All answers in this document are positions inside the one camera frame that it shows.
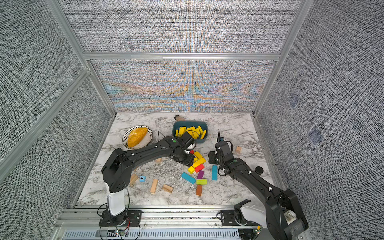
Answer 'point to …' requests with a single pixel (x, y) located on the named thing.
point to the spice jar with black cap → (179, 118)
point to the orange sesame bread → (135, 136)
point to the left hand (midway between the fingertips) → (192, 161)
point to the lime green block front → (201, 181)
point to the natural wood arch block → (167, 188)
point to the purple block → (200, 174)
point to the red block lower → (199, 168)
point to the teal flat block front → (188, 178)
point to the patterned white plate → (144, 143)
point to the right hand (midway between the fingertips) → (212, 150)
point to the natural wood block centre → (158, 160)
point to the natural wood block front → (154, 186)
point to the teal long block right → (214, 173)
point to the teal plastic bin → (177, 125)
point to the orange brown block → (199, 189)
